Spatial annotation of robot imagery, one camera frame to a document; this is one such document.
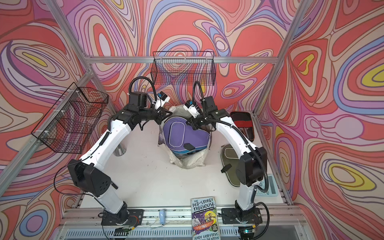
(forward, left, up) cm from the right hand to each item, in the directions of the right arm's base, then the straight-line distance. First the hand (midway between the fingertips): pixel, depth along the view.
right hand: (189, 125), depth 83 cm
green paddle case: (-9, -24, -21) cm, 33 cm away
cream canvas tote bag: (-17, +6, -8) cm, 20 cm away
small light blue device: (-41, +15, -20) cm, 48 cm away
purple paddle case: (-5, +5, -3) cm, 8 cm away
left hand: (+1, +9, +9) cm, 13 cm away
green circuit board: (-46, +35, -24) cm, 63 cm away
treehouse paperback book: (-45, -6, -20) cm, 50 cm away
